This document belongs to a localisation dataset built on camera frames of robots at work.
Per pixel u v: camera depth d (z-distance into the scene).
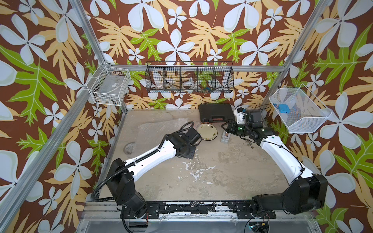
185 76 0.98
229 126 0.73
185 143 0.56
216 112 1.18
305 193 0.41
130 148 0.98
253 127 0.61
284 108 0.84
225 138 1.01
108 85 0.87
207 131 1.05
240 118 0.73
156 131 0.95
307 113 0.77
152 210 0.74
